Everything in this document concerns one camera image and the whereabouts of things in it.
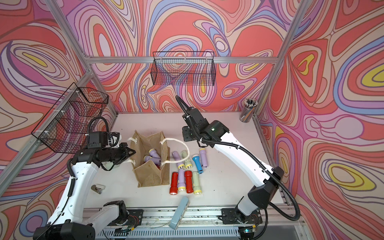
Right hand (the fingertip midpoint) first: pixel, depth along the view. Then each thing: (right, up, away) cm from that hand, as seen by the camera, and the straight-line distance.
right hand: (189, 136), depth 73 cm
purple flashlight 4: (+9, -15, +20) cm, 27 cm away
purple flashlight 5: (-4, -28, +8) cm, 29 cm away
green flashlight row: (-1, -18, +16) cm, 24 cm away
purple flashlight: (-23, -12, +21) cm, 33 cm away
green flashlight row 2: (+4, -29, +7) cm, 30 cm away
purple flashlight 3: (-9, -15, +21) cm, 27 cm away
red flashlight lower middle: (0, -28, +8) cm, 30 cm away
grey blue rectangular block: (-5, -39, +1) cm, 39 cm away
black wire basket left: (-62, +4, +1) cm, 62 cm away
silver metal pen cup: (+41, +14, +35) cm, 56 cm away
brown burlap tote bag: (-21, -20, +3) cm, 29 cm away
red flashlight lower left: (-9, -30, +8) cm, 32 cm away
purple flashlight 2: (-20, -15, +14) cm, 29 cm away
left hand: (-27, -8, +3) cm, 28 cm away
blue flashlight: (+4, -16, +18) cm, 25 cm away
